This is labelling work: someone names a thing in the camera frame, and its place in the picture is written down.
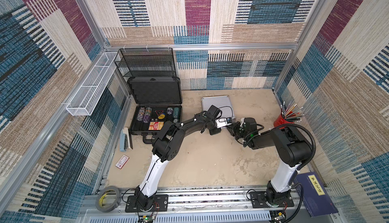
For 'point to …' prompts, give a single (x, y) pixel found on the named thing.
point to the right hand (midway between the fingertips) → (227, 126)
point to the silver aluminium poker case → (222, 102)
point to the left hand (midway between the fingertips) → (218, 126)
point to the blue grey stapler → (125, 144)
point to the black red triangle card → (159, 112)
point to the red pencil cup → (279, 121)
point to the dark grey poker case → (153, 101)
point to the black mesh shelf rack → (146, 62)
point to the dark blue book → (317, 200)
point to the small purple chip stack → (169, 110)
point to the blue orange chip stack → (141, 113)
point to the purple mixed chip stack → (147, 114)
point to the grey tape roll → (100, 196)
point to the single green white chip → (175, 120)
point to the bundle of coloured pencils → (289, 114)
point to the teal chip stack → (176, 112)
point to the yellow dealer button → (161, 116)
